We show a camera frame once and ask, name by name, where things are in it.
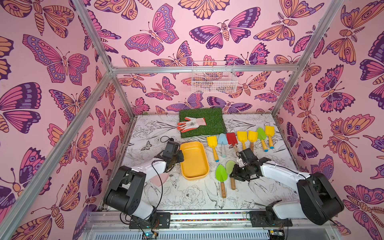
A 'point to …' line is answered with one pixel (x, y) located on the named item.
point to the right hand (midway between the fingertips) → (229, 176)
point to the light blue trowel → (222, 140)
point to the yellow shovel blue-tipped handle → (212, 142)
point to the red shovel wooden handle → (232, 140)
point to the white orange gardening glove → (191, 123)
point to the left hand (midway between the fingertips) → (182, 153)
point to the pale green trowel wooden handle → (229, 168)
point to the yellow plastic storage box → (195, 165)
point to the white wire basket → (214, 77)
